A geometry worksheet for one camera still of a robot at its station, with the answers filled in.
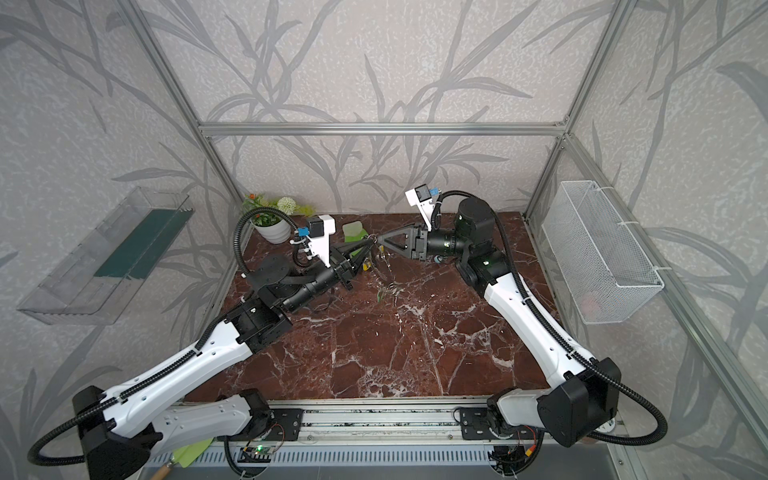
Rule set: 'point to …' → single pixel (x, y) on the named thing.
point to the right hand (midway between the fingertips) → (384, 233)
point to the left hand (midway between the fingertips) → (376, 237)
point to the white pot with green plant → (273, 227)
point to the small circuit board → (256, 454)
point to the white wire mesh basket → (605, 272)
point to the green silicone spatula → (183, 456)
